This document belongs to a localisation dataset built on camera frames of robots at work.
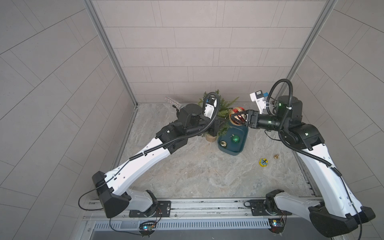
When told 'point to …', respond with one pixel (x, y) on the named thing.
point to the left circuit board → (147, 228)
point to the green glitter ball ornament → (235, 139)
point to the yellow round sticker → (263, 162)
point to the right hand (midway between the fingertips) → (234, 118)
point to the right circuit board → (277, 225)
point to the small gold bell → (276, 156)
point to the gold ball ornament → (223, 143)
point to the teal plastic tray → (232, 142)
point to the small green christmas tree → (225, 106)
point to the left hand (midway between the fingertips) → (229, 122)
